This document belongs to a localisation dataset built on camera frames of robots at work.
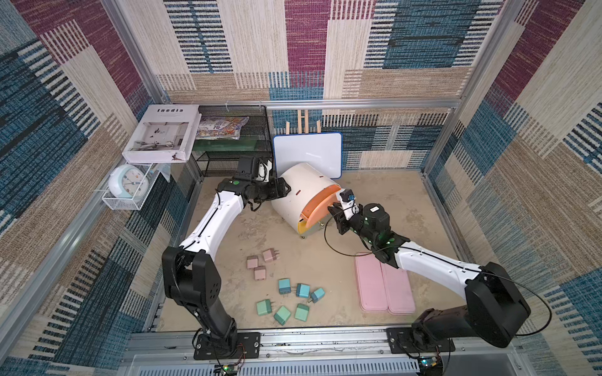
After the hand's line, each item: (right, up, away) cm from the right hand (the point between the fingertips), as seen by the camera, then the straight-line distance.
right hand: (332, 203), depth 81 cm
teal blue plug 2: (-10, -31, +2) cm, 32 cm away
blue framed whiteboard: (-1, +23, +27) cm, 35 cm away
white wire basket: (-62, +1, -14) cm, 63 cm away
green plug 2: (-17, -37, -3) cm, 40 cm away
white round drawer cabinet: (-9, +8, +8) cm, 15 cm away
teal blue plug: (-16, -30, +4) cm, 34 cm away
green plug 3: (-10, -36, -2) cm, 38 cm away
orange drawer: (-5, -1, -4) cm, 7 cm away
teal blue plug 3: (-5, -31, -1) cm, 31 cm away
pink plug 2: (-29, -22, +9) cm, 38 cm away
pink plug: (-22, -20, +10) cm, 32 cm away
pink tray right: (+23, -30, 0) cm, 37 cm away
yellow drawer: (-10, -8, +1) cm, 13 cm away
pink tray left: (+14, -30, +1) cm, 33 cm away
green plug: (-23, -35, -2) cm, 42 cm away
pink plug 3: (-26, -26, +6) cm, 37 cm away
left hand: (-18, +5, +4) cm, 19 cm away
